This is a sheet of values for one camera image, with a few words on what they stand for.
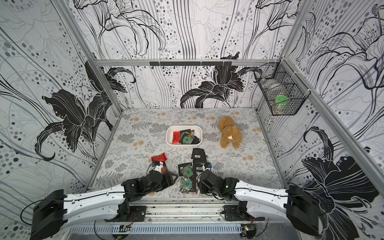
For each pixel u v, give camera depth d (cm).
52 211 45
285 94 80
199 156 93
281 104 80
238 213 65
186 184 82
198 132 103
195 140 98
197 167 88
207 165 74
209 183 60
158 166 74
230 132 89
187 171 86
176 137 101
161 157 91
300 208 41
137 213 74
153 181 59
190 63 94
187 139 98
